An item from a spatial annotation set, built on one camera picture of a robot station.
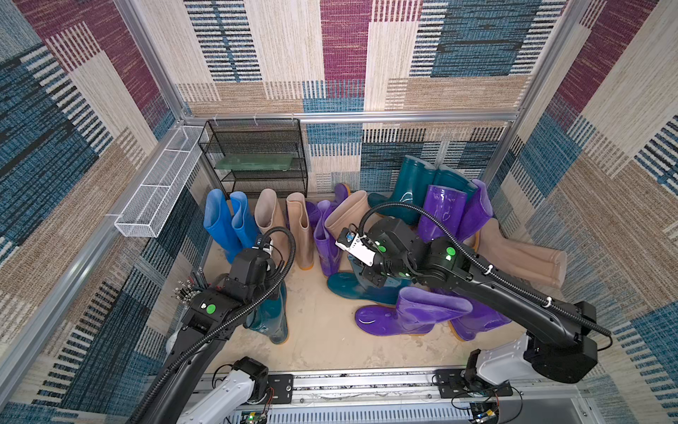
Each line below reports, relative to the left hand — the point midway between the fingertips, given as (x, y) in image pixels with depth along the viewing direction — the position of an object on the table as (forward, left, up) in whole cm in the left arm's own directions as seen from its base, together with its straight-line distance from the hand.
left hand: (270, 271), depth 71 cm
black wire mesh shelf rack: (+55, +12, +5) cm, 56 cm away
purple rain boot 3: (+19, -61, +2) cm, 64 cm away
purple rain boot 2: (+26, -55, -5) cm, 61 cm away
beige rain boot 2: (+14, -7, +3) cm, 16 cm away
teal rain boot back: (+41, -46, -2) cm, 62 cm away
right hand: (0, -25, +4) cm, 25 cm away
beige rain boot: (+22, +4, -2) cm, 22 cm away
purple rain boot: (+51, -19, -20) cm, 58 cm away
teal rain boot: (0, -23, -9) cm, 24 cm away
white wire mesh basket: (+26, +49, -6) cm, 55 cm away
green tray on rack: (+41, +6, +4) cm, 41 cm away
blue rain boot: (+15, +9, +3) cm, 18 cm away
